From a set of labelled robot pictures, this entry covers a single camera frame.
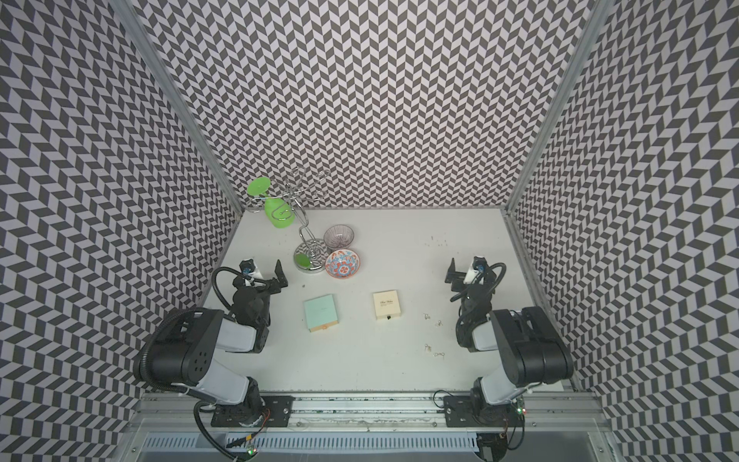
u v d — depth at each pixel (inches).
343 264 40.1
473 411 28.4
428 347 33.2
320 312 34.6
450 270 32.3
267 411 28.1
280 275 32.8
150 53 30.5
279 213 36.1
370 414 29.3
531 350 17.5
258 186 33.2
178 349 17.7
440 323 34.9
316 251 40.6
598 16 26.5
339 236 42.5
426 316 35.7
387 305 35.0
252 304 26.9
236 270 29.0
